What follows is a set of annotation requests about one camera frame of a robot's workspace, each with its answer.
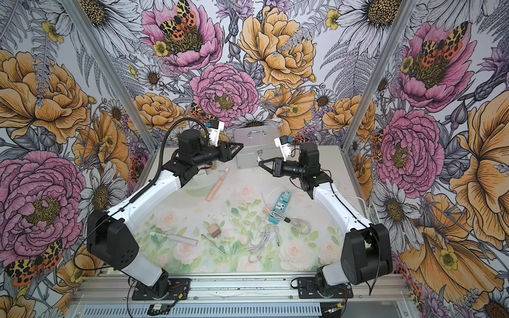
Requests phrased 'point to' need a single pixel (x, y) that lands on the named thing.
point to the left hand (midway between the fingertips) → (240, 150)
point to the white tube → (177, 239)
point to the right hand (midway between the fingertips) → (259, 168)
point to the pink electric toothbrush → (217, 186)
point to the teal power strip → (280, 207)
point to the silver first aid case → (259, 144)
